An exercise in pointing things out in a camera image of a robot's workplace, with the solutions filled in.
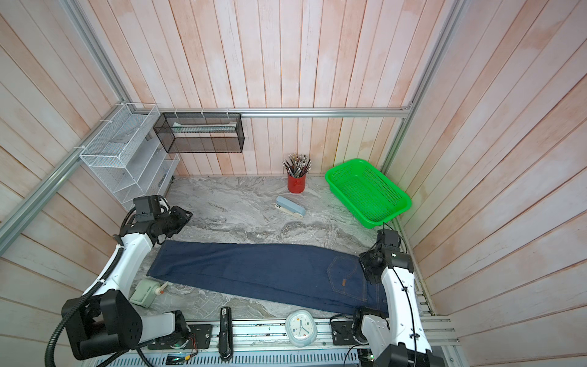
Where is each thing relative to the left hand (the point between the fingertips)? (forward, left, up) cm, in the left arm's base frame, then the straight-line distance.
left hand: (192, 217), depth 85 cm
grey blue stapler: (+14, -38, -12) cm, 42 cm away
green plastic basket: (+24, -76, -15) cm, 81 cm away
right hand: (-14, -64, -7) cm, 66 cm away
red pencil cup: (+27, -41, +1) cm, 49 cm away
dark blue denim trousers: (-16, -35, -15) cm, 42 cm away
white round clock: (-35, -41, -13) cm, 55 cm away
